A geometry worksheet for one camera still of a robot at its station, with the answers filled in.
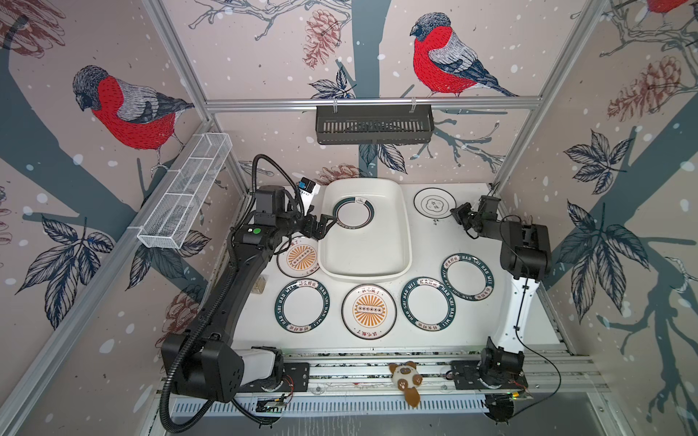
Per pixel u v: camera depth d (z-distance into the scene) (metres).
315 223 0.68
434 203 1.15
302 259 0.98
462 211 1.01
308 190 0.66
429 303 0.86
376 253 0.99
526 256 0.62
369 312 0.86
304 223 0.67
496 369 0.65
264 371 0.62
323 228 0.69
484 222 0.85
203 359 0.38
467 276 0.93
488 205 0.89
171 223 0.72
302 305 0.88
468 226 0.98
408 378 0.70
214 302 0.43
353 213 1.10
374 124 1.04
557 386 0.68
